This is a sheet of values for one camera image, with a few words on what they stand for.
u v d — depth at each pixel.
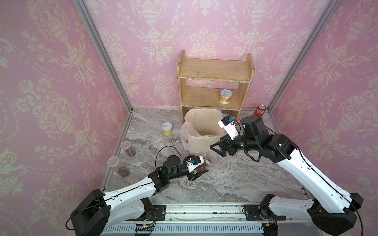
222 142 0.55
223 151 0.56
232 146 0.56
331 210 0.38
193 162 0.61
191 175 0.66
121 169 0.85
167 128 1.03
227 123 0.56
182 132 0.76
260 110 1.07
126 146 0.87
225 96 0.92
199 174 0.71
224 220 0.73
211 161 0.69
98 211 0.41
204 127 0.97
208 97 1.01
